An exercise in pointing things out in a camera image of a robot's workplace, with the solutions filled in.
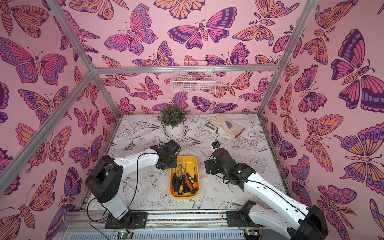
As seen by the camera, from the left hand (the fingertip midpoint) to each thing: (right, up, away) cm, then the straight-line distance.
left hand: (174, 163), depth 91 cm
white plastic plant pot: (-3, +18, +15) cm, 24 cm away
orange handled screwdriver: (+9, -10, -8) cm, 16 cm away
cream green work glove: (+28, +20, +18) cm, 39 cm away
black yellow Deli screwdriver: (0, -6, -6) cm, 9 cm away
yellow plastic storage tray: (+11, +2, -2) cm, 11 cm away
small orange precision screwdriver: (+13, -10, -7) cm, 18 cm away
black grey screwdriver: (+6, -7, -6) cm, 11 cm away
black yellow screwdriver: (+5, -11, -12) cm, 17 cm away
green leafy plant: (-1, +29, +1) cm, 29 cm away
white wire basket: (+12, +55, +14) cm, 58 cm away
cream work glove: (+38, +22, +19) cm, 48 cm away
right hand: (+21, +4, -13) cm, 25 cm away
